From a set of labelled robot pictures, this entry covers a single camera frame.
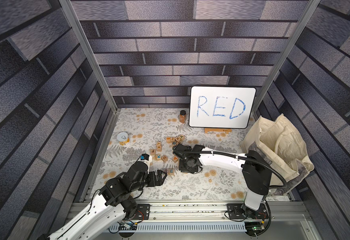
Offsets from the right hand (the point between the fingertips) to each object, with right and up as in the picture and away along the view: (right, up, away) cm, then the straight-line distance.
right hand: (181, 169), depth 84 cm
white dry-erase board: (+27, +37, +12) cm, 48 cm away
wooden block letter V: (+1, +16, +16) cm, 23 cm away
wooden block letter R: (-8, -1, +1) cm, 8 cm away
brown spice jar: (+2, +31, +22) cm, 38 cm away
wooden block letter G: (-10, +5, +5) cm, 13 cm away
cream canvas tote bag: (+55, +14, -3) cm, 56 cm away
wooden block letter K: (-14, +6, +7) cm, 17 cm away
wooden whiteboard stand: (+27, +22, +21) cm, 40 cm away
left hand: (-10, +1, -13) cm, 16 cm away
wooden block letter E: (-6, -2, +1) cm, 6 cm away
